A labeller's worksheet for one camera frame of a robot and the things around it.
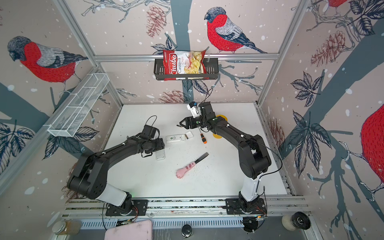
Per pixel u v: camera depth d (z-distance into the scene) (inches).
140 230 25.9
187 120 30.7
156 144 32.6
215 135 39.6
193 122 30.6
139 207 28.7
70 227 25.2
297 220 24.1
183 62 34.5
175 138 38.6
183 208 29.4
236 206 28.8
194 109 31.3
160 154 35.6
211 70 37.3
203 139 38.6
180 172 32.7
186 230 23.6
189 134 40.0
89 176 17.4
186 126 31.2
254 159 19.0
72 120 28.4
